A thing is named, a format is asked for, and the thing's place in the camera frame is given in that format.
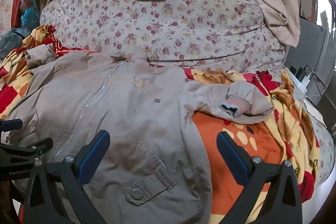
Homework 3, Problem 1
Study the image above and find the grey knit garment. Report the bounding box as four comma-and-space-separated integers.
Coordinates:
0, 28, 30, 60

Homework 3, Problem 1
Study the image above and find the white power strip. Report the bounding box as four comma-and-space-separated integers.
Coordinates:
283, 66, 312, 94

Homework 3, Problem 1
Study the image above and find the grey beige zip jacket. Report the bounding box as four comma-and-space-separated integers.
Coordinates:
3, 50, 273, 223

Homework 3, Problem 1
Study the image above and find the orange yellow red blanket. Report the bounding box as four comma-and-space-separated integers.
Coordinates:
1, 25, 320, 223

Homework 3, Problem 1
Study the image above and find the blue plastic bag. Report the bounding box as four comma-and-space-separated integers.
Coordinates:
21, 5, 40, 32

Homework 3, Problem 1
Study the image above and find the floral quilt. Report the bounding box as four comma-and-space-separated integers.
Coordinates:
39, 0, 336, 188

